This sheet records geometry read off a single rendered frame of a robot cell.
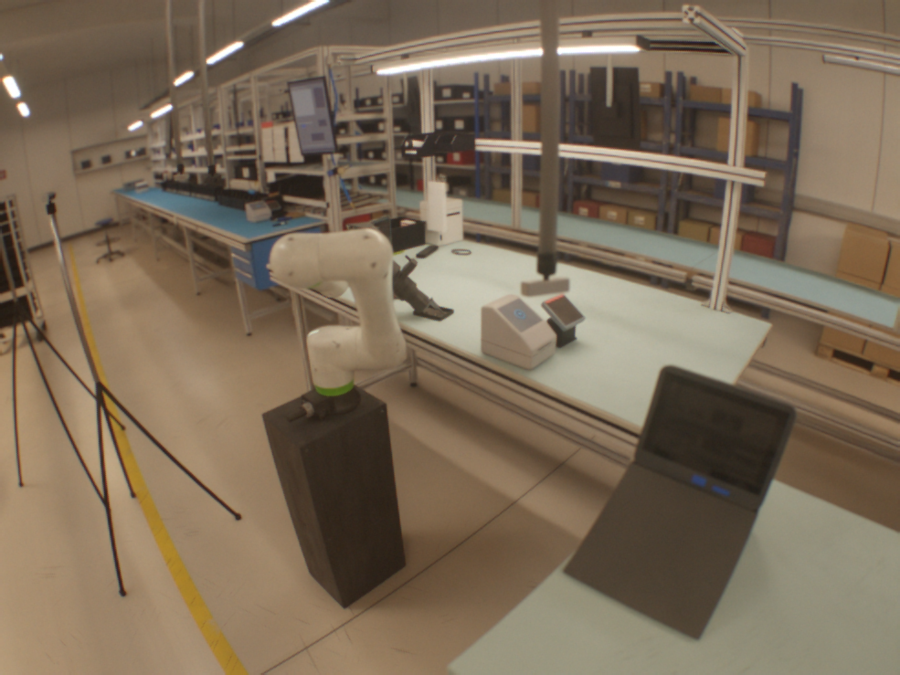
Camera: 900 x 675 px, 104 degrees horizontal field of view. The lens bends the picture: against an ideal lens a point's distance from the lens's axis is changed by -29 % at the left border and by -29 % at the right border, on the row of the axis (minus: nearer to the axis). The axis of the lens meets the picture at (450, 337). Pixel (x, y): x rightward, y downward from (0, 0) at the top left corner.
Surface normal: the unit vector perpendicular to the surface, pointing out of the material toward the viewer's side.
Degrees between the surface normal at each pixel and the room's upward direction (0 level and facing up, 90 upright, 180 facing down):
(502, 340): 90
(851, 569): 0
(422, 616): 0
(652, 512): 24
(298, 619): 0
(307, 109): 101
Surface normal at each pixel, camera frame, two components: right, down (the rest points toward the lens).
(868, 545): -0.03, -0.90
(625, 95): -0.68, 0.44
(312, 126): -0.35, 0.57
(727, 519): -0.29, -0.70
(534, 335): 0.47, -0.50
